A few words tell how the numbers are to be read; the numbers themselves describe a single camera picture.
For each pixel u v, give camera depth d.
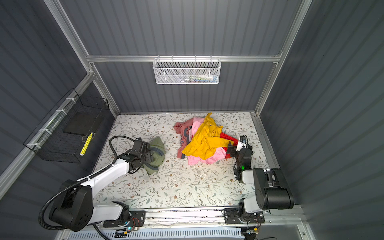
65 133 0.72
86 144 0.69
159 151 0.87
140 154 0.70
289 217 0.74
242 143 0.77
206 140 0.89
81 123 0.77
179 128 1.02
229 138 0.96
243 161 0.69
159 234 0.77
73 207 0.41
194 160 0.94
